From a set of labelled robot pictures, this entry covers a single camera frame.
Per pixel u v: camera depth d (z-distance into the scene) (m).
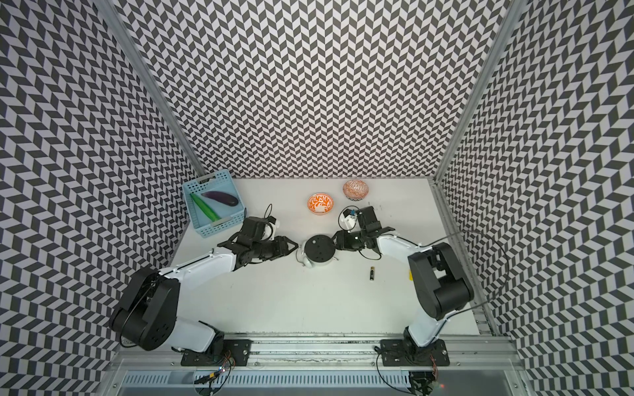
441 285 0.47
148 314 0.43
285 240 0.81
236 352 0.73
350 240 0.81
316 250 0.91
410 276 0.50
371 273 0.89
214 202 1.13
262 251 0.74
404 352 0.67
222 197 1.14
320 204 1.07
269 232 0.74
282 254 0.78
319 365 0.72
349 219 0.85
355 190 1.12
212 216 1.05
